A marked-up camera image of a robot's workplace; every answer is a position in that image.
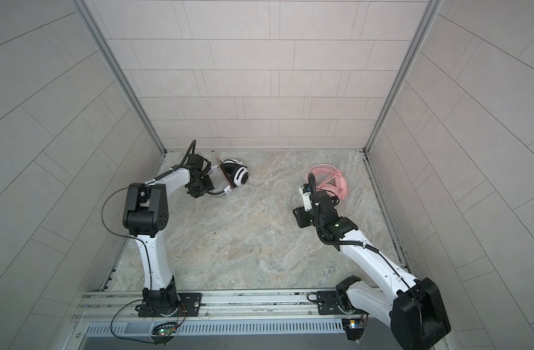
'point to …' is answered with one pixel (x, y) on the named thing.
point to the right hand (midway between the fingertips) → (296, 209)
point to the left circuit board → (164, 330)
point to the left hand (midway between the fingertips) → (214, 184)
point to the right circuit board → (354, 327)
